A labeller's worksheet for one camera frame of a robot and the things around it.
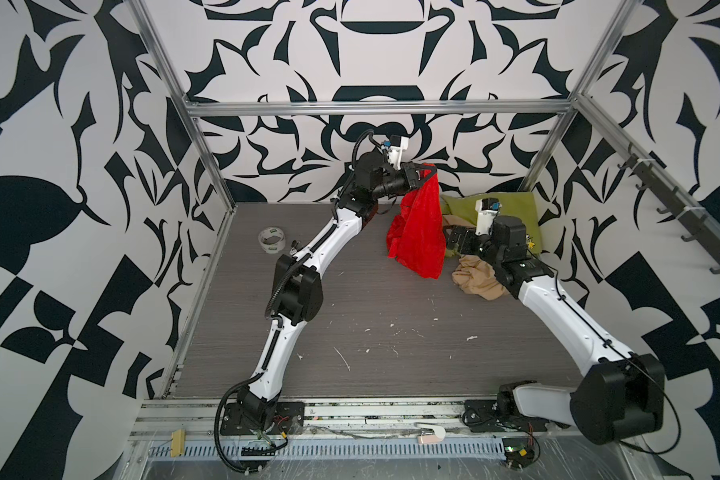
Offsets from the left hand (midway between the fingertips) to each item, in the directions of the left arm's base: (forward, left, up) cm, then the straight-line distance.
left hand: (444, 161), depth 75 cm
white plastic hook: (-53, +4, -37) cm, 65 cm away
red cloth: (-5, +4, -23) cm, 23 cm away
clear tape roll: (+7, +52, -38) cm, 65 cm away
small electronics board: (-57, -15, -41) cm, 71 cm away
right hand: (-8, -6, -15) cm, 18 cm away
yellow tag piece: (-53, +64, -38) cm, 91 cm away
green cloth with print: (+19, -42, -36) cm, 58 cm away
